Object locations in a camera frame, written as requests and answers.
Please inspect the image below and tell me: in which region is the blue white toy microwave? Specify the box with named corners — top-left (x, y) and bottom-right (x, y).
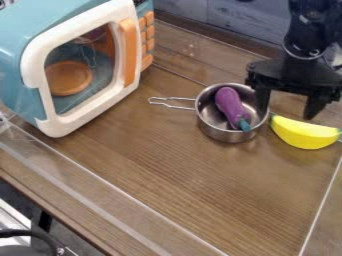
top-left (0, 0), bottom-right (155, 137)

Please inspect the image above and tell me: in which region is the silver metal pot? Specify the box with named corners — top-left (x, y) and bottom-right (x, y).
top-left (148, 83), bottom-right (270, 143)

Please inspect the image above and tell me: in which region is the black cable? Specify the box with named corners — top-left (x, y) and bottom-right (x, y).
top-left (0, 229), bottom-right (62, 256)

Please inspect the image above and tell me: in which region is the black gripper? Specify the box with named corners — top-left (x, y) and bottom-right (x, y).
top-left (246, 57), bottom-right (342, 120)

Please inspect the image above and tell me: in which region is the purple toy eggplant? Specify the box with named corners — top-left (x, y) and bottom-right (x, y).
top-left (215, 86), bottom-right (251, 132)

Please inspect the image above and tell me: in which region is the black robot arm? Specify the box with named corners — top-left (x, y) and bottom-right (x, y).
top-left (246, 0), bottom-right (342, 120)

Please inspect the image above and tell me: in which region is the yellow toy banana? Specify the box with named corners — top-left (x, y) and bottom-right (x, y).
top-left (270, 115), bottom-right (342, 150)

